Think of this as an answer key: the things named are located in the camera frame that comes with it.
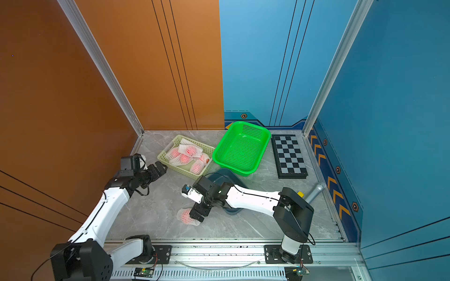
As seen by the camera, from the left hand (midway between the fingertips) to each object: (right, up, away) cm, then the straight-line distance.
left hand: (161, 168), depth 84 cm
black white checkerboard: (+68, +3, +18) cm, 71 cm away
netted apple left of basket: (-1, +7, +18) cm, 19 cm away
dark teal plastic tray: (+33, -6, +12) cm, 35 cm away
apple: (+12, -20, -7) cm, 25 cm away
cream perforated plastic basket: (+9, +5, +14) cm, 17 cm away
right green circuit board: (+59, -41, -14) cm, 73 cm away
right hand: (+18, -16, -6) cm, 25 cm away
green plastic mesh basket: (+41, +10, +27) cm, 50 cm away
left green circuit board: (-3, -41, -12) cm, 43 cm away
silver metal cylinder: (+79, -11, +5) cm, 80 cm away
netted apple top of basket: (+11, +9, +12) cm, 18 cm away
